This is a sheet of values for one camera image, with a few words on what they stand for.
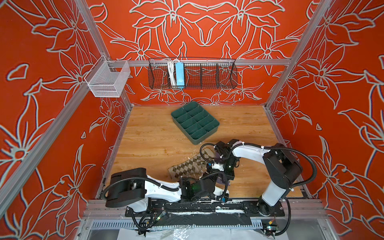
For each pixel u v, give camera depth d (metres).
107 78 0.93
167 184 0.52
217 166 0.77
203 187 0.56
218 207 0.74
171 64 0.88
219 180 0.70
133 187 0.48
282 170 0.46
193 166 0.87
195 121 1.02
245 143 0.60
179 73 0.90
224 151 0.66
